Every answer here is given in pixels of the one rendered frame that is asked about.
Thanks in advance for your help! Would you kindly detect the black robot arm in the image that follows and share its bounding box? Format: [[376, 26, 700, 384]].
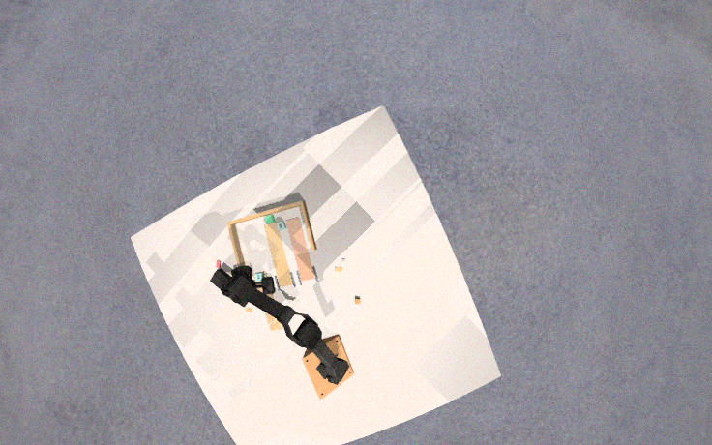
[[210, 265, 350, 385]]

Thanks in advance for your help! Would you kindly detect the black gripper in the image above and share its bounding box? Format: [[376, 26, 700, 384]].
[[252, 277, 276, 294]]

